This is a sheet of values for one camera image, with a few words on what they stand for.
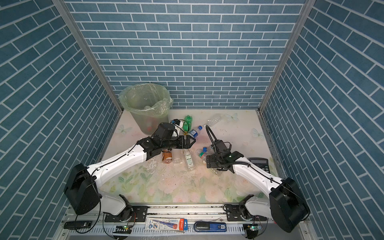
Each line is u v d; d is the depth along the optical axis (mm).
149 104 1081
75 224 685
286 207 411
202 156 912
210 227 667
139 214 737
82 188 408
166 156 886
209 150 941
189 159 869
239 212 676
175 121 725
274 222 728
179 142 706
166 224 697
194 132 1008
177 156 938
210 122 1114
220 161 629
